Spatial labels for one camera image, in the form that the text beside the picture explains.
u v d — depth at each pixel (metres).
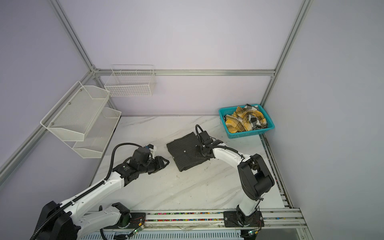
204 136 0.73
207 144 0.70
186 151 0.95
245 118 1.07
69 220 0.39
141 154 0.62
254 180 0.46
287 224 0.74
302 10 0.69
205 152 0.66
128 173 0.57
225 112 1.14
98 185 0.49
